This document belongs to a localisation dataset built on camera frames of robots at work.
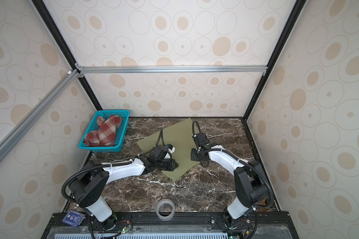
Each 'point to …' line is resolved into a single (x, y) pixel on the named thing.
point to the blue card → (73, 218)
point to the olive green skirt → (179, 137)
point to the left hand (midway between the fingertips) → (181, 164)
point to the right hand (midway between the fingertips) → (195, 156)
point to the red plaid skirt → (104, 136)
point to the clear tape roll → (165, 200)
